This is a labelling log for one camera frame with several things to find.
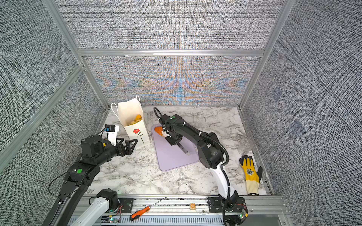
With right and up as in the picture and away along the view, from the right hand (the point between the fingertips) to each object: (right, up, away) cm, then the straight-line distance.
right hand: (176, 141), depth 93 cm
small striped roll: (-26, +15, +6) cm, 31 cm away
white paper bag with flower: (-30, +18, +2) cm, 36 cm away
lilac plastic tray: (-4, -11, +1) cm, 11 cm away
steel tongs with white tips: (-6, +4, -3) cm, 8 cm away
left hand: (-22, +4, -22) cm, 31 cm away
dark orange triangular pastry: (-12, +7, +5) cm, 15 cm away
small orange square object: (+9, -31, -20) cm, 38 cm away
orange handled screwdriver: (-18, -33, -23) cm, 44 cm away
